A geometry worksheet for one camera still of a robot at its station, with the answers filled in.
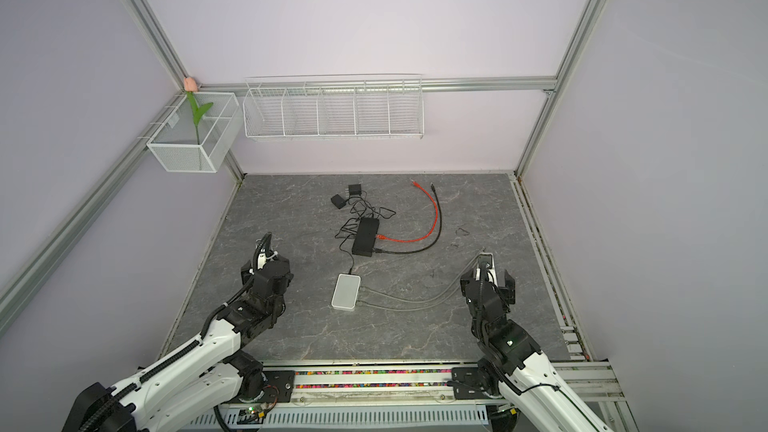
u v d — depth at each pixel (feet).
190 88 2.93
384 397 2.42
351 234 3.35
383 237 3.35
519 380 1.75
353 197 3.68
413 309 2.83
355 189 3.80
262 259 2.50
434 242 3.34
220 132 3.52
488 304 1.87
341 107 3.28
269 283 2.00
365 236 3.35
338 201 3.67
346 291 2.93
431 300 2.87
